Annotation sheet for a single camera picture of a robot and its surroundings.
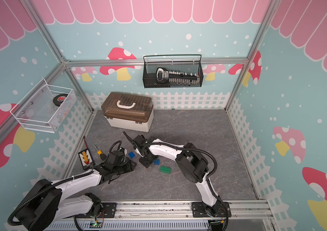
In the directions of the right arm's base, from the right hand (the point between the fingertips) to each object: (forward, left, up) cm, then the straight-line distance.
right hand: (148, 162), depth 89 cm
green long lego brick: (-4, -11, -1) cm, 12 cm away
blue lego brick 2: (0, -6, 0) cm, 6 cm away
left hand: (-3, +9, -1) cm, 9 cm away
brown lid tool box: (+26, +13, +19) cm, 35 cm away
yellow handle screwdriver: (+8, +33, 0) cm, 34 cm away
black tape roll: (+23, +47, +33) cm, 62 cm away
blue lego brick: (+6, +12, -1) cm, 13 cm away
